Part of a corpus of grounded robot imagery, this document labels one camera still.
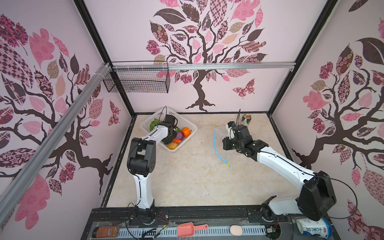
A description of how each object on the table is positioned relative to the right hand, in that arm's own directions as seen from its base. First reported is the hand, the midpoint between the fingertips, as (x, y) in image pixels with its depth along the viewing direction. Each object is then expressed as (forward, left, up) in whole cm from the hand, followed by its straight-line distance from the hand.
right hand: (223, 138), depth 84 cm
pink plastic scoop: (-42, +20, -16) cm, 49 cm away
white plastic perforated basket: (+21, +25, -10) cm, 34 cm away
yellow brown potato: (+2, +31, -10) cm, 33 cm away
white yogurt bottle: (-43, -39, -10) cm, 59 cm away
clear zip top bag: (+4, +2, -1) cm, 4 cm away
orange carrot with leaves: (+5, +28, -10) cm, 31 cm away
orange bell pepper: (+13, +22, -10) cm, 28 cm away
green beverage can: (+22, -22, -7) cm, 32 cm away
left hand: (+10, +33, -13) cm, 36 cm away
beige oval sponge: (-42, -3, -15) cm, 45 cm away
